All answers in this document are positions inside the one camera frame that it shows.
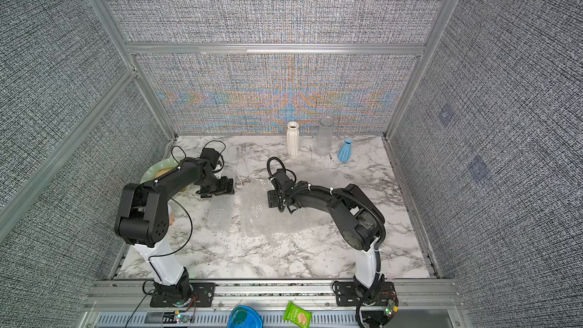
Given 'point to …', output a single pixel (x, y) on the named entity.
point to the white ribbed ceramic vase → (293, 139)
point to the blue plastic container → (245, 316)
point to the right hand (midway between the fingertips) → (275, 192)
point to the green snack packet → (297, 315)
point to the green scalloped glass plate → (159, 170)
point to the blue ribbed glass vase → (345, 152)
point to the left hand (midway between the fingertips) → (228, 190)
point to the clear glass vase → (324, 137)
